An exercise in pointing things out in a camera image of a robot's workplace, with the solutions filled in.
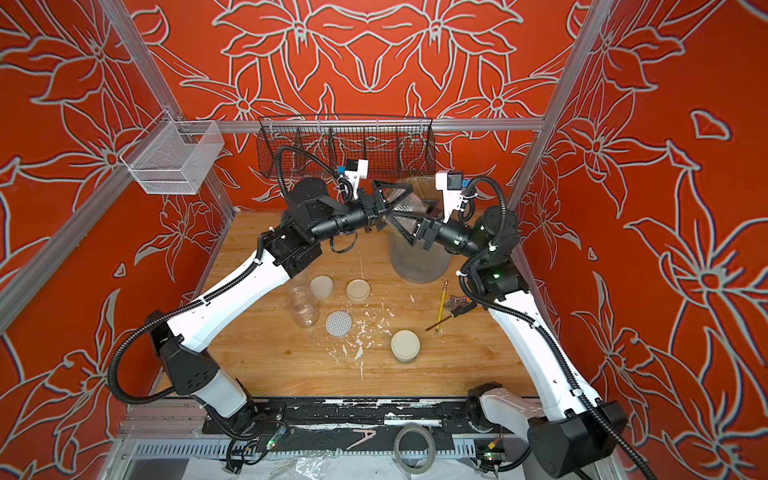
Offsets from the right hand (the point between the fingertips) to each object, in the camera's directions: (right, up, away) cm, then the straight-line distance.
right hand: (396, 207), depth 56 cm
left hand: (+2, +2, 0) cm, 3 cm away
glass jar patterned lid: (-27, -25, +31) cm, 48 cm away
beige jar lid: (-22, -21, +37) cm, 48 cm away
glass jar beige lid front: (+3, -35, +21) cm, 41 cm away
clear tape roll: (+9, -55, +10) cm, 56 cm away
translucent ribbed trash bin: (+9, -15, +43) cm, 46 cm away
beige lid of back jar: (-11, -23, +39) cm, 46 cm away
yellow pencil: (+16, -29, +36) cm, 49 cm away
